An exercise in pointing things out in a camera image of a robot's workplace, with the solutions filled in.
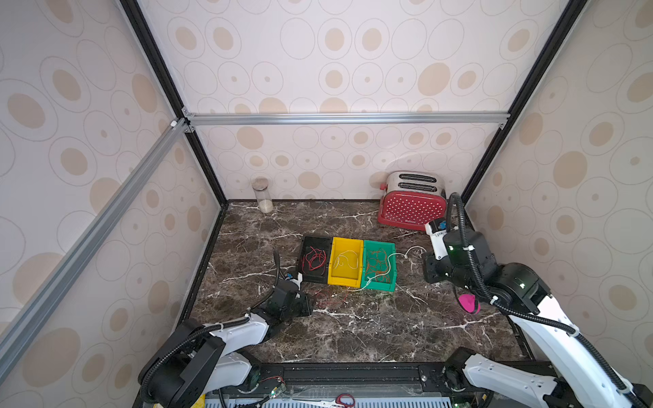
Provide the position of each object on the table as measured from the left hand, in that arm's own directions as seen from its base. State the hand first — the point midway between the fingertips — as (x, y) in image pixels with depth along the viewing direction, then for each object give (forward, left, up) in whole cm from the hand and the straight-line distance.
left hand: (320, 299), depth 87 cm
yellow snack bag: (-30, +31, 0) cm, 43 cm away
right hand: (+1, -31, +27) cm, 41 cm away
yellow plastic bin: (+16, -10, -2) cm, 19 cm away
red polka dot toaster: (+35, -35, +14) cm, 51 cm away
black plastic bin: (+24, +1, 0) cm, 24 cm away
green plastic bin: (+19, -26, +4) cm, 32 cm away
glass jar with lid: (+43, +26, +12) cm, 52 cm away
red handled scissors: (-29, -6, -1) cm, 30 cm away
